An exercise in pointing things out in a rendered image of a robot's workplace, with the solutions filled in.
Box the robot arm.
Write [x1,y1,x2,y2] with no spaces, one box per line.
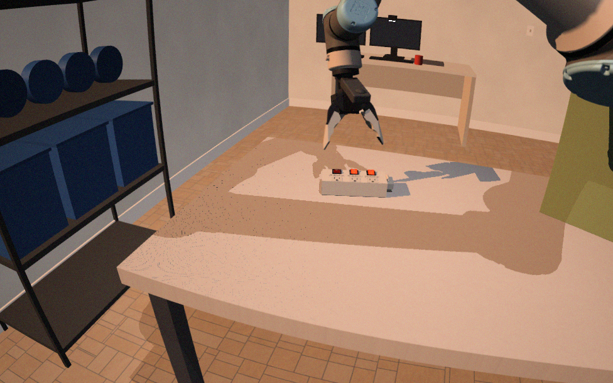
[322,0,613,107]

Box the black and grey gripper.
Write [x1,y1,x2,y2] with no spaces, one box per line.
[323,68,384,150]

